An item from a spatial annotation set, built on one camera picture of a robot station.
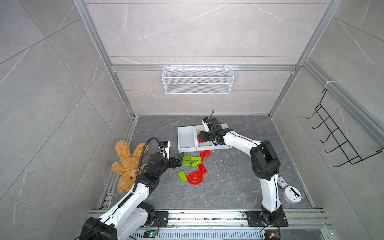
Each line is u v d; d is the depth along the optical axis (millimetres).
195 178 863
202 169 900
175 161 729
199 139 994
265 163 535
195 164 903
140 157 578
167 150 726
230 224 729
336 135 686
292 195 783
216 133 759
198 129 1014
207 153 975
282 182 837
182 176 860
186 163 925
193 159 927
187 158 953
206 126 810
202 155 949
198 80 1007
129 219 554
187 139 1074
